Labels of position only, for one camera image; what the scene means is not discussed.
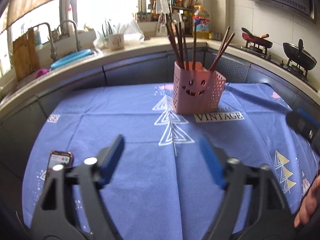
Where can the red frying pan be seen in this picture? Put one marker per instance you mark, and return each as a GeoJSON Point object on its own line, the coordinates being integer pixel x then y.
{"type": "Point", "coordinates": [247, 36]}

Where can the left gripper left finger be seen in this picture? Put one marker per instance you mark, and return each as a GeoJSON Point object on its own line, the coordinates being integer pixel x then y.
{"type": "Point", "coordinates": [55, 216]}

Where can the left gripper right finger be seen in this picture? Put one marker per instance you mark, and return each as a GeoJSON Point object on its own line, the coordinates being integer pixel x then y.
{"type": "Point", "coordinates": [269, 215]}

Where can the clear plastic bag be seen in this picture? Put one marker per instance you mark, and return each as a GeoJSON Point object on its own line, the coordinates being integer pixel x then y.
{"type": "Point", "coordinates": [127, 26]}

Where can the gas stove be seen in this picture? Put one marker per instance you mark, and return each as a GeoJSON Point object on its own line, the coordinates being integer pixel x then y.
{"type": "Point", "coordinates": [286, 64]}

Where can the brown wooden chopstick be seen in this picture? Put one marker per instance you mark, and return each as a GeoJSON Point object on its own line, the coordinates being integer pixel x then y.
{"type": "Point", "coordinates": [176, 28]}
{"type": "Point", "coordinates": [220, 49]}
{"type": "Point", "coordinates": [174, 46]}
{"type": "Point", "coordinates": [180, 43]}
{"type": "Point", "coordinates": [194, 47]}
{"type": "Point", "coordinates": [170, 31]}
{"type": "Point", "coordinates": [228, 41]}
{"type": "Point", "coordinates": [185, 51]}

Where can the person's right hand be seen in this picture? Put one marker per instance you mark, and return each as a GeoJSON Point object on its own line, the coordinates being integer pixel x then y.
{"type": "Point", "coordinates": [308, 205]}

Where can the yellow cooking oil bottle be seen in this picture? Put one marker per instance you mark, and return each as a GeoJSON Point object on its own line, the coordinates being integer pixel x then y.
{"type": "Point", "coordinates": [201, 21]}

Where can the pink plastic utensil holder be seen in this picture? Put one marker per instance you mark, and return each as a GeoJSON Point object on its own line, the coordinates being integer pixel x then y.
{"type": "Point", "coordinates": [196, 91]}

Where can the blue plastic basin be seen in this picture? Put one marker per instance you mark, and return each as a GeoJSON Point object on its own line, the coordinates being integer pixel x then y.
{"type": "Point", "coordinates": [71, 58]}

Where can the smartphone in dark case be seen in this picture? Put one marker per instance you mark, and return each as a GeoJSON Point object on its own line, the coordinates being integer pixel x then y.
{"type": "Point", "coordinates": [59, 158]}

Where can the black wok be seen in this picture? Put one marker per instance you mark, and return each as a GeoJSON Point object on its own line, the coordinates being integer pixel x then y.
{"type": "Point", "coordinates": [299, 55]}

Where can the wooden cutting board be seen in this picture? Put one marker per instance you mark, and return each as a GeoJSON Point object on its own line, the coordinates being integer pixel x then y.
{"type": "Point", "coordinates": [24, 55]}

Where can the white ceramic mug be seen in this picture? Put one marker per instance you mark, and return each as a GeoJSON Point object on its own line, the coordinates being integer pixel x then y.
{"type": "Point", "coordinates": [116, 41]}

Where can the blue patterned tablecloth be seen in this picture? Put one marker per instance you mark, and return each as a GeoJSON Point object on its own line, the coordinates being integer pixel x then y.
{"type": "Point", "coordinates": [162, 187]}

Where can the white plastic jug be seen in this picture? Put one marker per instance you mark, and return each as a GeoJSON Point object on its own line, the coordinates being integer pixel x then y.
{"type": "Point", "coordinates": [177, 18]}

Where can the chrome kitchen faucet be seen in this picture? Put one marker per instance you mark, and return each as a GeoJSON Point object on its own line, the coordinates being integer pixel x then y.
{"type": "Point", "coordinates": [53, 51]}

